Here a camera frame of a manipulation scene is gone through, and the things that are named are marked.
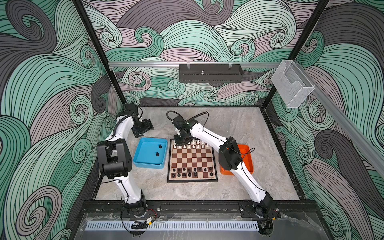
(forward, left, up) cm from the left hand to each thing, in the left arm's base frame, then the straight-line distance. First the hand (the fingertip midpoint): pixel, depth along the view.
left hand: (148, 128), depth 92 cm
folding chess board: (-17, -29, -11) cm, 35 cm away
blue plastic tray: (-11, -1, -12) cm, 16 cm away
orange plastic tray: (-14, -62, -11) cm, 65 cm away
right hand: (-6, -19, -8) cm, 21 cm away
